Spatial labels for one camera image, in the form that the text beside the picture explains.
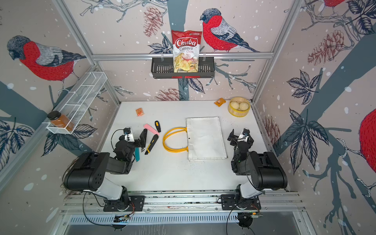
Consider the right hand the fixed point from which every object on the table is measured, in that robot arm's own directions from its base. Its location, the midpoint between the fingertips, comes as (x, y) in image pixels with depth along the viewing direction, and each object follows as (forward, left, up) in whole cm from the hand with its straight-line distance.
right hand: (240, 130), depth 90 cm
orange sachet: (+35, +8, -10) cm, 38 cm away
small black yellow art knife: (+9, +56, -9) cm, 58 cm away
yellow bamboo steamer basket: (+22, -4, -8) cm, 23 cm away
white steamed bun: (+27, -2, -4) cm, 27 cm away
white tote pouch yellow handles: (-1, +21, -10) cm, 23 cm away
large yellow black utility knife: (-6, +57, -9) cm, 58 cm away
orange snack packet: (+21, +74, -9) cm, 77 cm away
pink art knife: (+7, +63, -9) cm, 64 cm away
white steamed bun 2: (+26, -8, -5) cm, 28 cm away
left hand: (-2, +65, +1) cm, 65 cm away
